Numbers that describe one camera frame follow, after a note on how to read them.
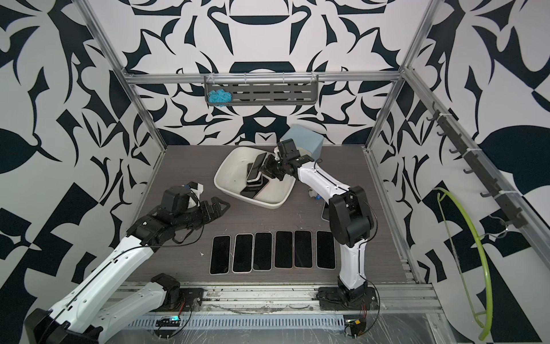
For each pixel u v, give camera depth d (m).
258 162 0.90
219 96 0.91
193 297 0.75
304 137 1.05
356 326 0.71
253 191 1.03
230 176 1.08
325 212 0.95
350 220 0.51
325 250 0.84
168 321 0.73
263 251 0.87
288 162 0.72
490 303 0.50
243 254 0.83
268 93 0.93
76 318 0.39
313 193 0.97
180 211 0.58
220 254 0.83
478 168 0.55
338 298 0.73
